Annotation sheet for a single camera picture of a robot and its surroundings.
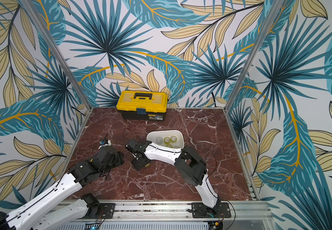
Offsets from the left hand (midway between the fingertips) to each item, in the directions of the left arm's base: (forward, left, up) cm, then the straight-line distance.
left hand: (118, 158), depth 77 cm
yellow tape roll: (+20, -21, -13) cm, 32 cm away
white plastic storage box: (+21, -16, -9) cm, 28 cm away
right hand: (+2, -10, -11) cm, 15 cm away
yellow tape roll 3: (+21, -31, -13) cm, 39 cm away
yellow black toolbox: (+39, -11, +2) cm, 40 cm away
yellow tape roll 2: (+20, -26, -13) cm, 35 cm away
